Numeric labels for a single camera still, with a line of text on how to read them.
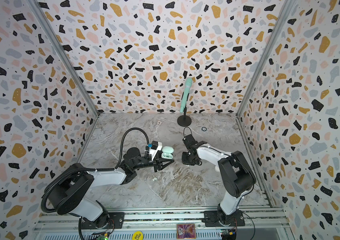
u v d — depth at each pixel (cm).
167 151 75
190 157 79
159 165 70
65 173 47
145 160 67
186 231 70
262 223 74
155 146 68
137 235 70
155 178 88
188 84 96
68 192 43
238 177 47
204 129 113
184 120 117
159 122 117
